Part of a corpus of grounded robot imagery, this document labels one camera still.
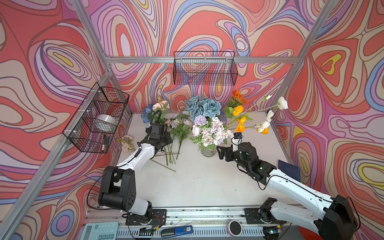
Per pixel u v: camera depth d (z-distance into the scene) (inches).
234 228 26.3
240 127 25.6
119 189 17.0
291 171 34.8
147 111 41.2
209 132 27.2
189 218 29.1
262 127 24.6
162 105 37.5
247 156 22.9
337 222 15.4
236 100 28.2
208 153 37.6
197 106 28.8
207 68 37.7
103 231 27.1
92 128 29.2
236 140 26.6
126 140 38.8
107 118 29.0
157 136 27.1
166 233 25.6
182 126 39.9
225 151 27.7
